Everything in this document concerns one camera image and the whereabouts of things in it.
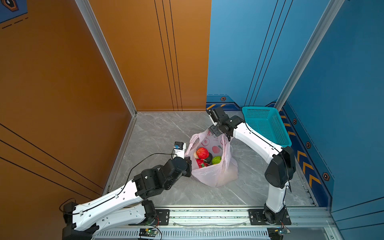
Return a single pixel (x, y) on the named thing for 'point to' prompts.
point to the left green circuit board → (148, 232)
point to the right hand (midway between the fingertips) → (217, 125)
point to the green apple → (216, 160)
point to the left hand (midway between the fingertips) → (191, 158)
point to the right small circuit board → (277, 233)
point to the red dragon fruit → (202, 153)
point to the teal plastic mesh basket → (266, 122)
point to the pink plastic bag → (223, 173)
